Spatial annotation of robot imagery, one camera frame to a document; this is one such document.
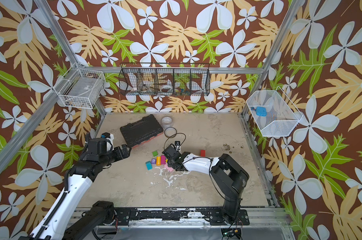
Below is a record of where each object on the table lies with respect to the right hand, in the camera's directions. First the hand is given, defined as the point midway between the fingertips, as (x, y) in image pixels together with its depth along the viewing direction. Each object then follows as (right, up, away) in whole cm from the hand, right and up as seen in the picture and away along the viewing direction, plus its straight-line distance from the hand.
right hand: (172, 160), depth 92 cm
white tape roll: (-4, +47, +7) cm, 47 cm away
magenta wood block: (-6, 0, +2) cm, 6 cm away
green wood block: (-12, +3, +7) cm, 14 cm away
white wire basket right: (+58, +29, -8) cm, 65 cm away
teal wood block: (-14, -3, -1) cm, 15 cm away
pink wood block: (-2, -4, -3) cm, 6 cm away
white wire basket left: (-53, +43, -6) cm, 69 cm away
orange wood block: (-9, -1, +2) cm, 9 cm away
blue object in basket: (+52, +30, -6) cm, 60 cm away
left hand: (-25, +9, -14) cm, 30 cm away
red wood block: (+20, +4, +4) cm, 21 cm away
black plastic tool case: (-24, +17, +13) cm, 32 cm away
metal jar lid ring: (-2, +17, +17) cm, 24 cm away
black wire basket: (-5, +53, +6) cm, 53 cm away
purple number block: (-12, -1, +1) cm, 12 cm away
